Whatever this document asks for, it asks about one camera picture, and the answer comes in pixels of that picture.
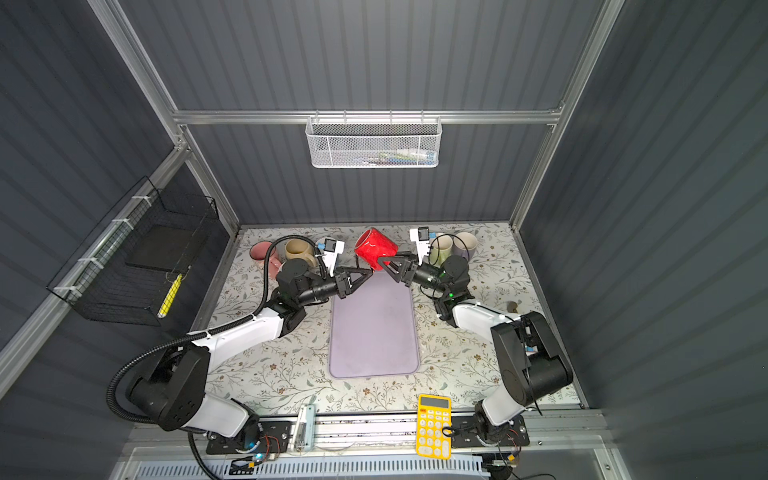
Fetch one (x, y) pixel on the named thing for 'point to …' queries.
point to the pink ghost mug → (258, 251)
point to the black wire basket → (125, 272)
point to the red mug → (372, 245)
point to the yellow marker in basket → (169, 297)
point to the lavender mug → (459, 249)
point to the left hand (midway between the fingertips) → (371, 272)
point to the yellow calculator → (434, 412)
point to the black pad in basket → (168, 248)
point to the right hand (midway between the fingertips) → (383, 265)
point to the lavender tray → (373, 330)
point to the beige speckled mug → (299, 248)
